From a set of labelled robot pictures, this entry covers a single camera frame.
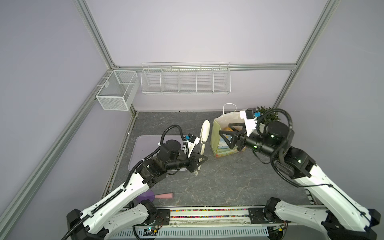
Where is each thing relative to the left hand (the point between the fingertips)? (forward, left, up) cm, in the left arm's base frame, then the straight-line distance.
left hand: (204, 160), depth 66 cm
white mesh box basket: (+56, +54, -2) cm, 78 cm away
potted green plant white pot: (+31, -41, -10) cm, 53 cm away
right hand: (+5, -8, +15) cm, 18 cm away
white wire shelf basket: (+58, +7, +4) cm, 59 cm away
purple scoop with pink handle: (-7, +29, -24) cm, 38 cm away
